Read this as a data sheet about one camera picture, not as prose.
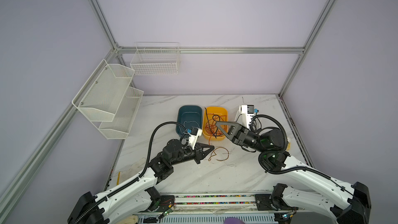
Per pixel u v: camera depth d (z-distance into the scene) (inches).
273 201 26.0
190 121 40.1
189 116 40.1
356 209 15.1
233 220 27.6
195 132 25.0
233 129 20.5
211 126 39.6
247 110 20.6
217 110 42.2
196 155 24.2
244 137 19.6
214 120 41.4
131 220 26.8
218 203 29.4
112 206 16.6
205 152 26.6
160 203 26.6
